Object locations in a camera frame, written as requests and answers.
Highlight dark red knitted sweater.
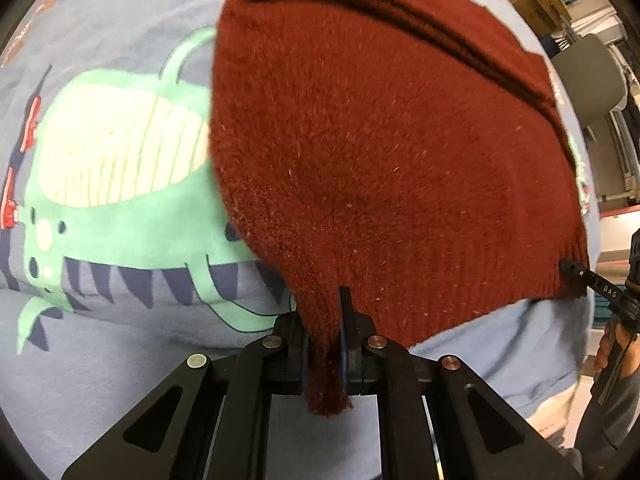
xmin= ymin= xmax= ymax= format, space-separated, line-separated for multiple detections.
xmin=208 ymin=0 xmax=589 ymax=415

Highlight person's right hand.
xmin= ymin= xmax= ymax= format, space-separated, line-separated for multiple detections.
xmin=593 ymin=320 xmax=640 ymax=378

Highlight light blue dinosaur bedsheet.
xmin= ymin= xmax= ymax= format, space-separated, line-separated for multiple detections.
xmin=1 ymin=0 xmax=597 ymax=479

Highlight grey chair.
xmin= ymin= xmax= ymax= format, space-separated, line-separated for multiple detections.
xmin=551 ymin=34 xmax=627 ymax=128

